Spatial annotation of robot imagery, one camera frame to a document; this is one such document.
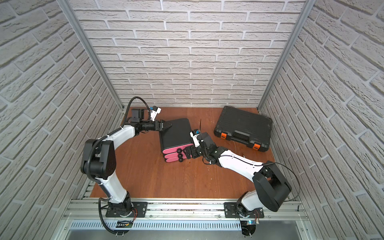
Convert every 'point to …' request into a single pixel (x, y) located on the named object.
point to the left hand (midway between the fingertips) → (170, 123)
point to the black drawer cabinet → (173, 139)
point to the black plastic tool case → (251, 130)
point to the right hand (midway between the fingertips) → (192, 147)
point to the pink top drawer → (174, 149)
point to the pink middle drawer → (175, 155)
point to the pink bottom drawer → (172, 159)
